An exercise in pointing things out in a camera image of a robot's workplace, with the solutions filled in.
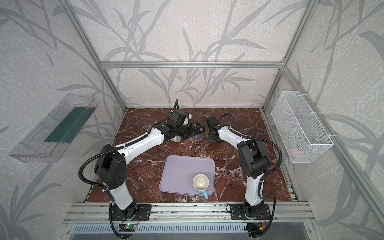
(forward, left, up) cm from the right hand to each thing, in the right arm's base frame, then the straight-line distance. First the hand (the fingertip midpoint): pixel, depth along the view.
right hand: (214, 134), depth 98 cm
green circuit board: (-50, +43, -4) cm, 66 cm away
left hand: (-6, +8, +15) cm, 18 cm away
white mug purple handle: (-4, +11, +2) cm, 12 cm away
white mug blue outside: (-30, +9, -4) cm, 32 cm away
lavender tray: (-24, +23, -6) cm, 33 cm away
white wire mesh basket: (-23, -33, +30) cm, 50 cm away
